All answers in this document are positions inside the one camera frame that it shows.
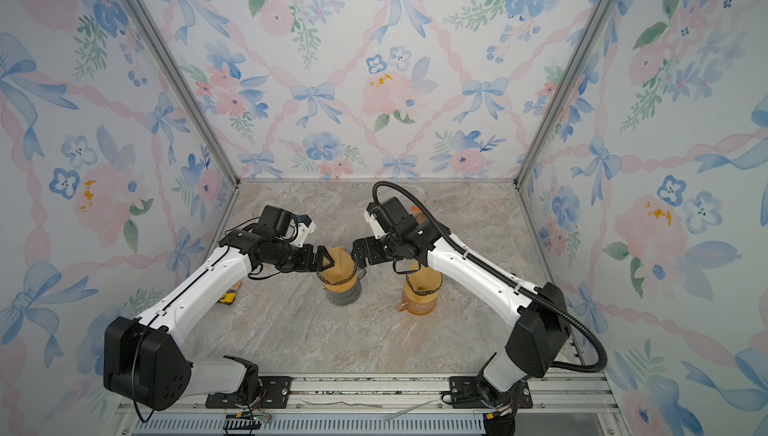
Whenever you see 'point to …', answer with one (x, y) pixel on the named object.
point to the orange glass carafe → (418, 305)
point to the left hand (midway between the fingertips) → (321, 260)
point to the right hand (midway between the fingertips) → (366, 250)
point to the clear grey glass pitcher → (345, 298)
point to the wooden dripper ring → (340, 287)
